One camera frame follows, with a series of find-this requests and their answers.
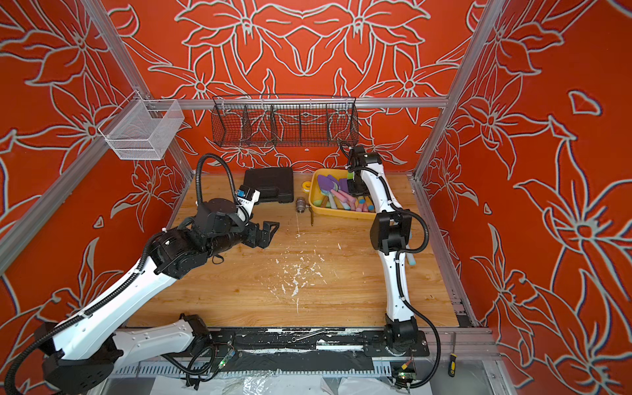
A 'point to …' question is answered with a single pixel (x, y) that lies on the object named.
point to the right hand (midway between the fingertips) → (362, 191)
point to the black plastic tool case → (276, 184)
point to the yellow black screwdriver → (452, 368)
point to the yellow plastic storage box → (329, 192)
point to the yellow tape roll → (306, 187)
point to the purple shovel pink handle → (335, 185)
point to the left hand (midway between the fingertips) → (266, 217)
